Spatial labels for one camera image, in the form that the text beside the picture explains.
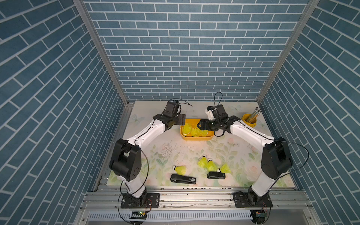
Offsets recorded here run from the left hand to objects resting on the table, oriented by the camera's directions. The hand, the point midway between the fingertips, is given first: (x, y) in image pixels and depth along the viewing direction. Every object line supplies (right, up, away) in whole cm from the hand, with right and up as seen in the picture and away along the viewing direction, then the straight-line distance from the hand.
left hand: (183, 117), depth 90 cm
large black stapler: (0, -34, -13) cm, 37 cm away
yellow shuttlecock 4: (-2, -32, -6) cm, 32 cm away
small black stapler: (+20, -35, -6) cm, 41 cm away
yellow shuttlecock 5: (+25, -30, -9) cm, 40 cm away
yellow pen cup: (+48, -5, +6) cm, 49 cm away
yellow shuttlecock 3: (+14, -11, +6) cm, 19 cm away
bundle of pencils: (+49, +2, +4) cm, 49 cm away
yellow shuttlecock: (+2, -8, +6) cm, 10 cm away
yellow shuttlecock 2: (+8, -11, +6) cm, 15 cm away
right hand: (+12, -5, -1) cm, 14 cm away
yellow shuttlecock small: (+13, -28, -3) cm, 31 cm away
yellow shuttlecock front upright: (+18, -31, -4) cm, 36 cm away
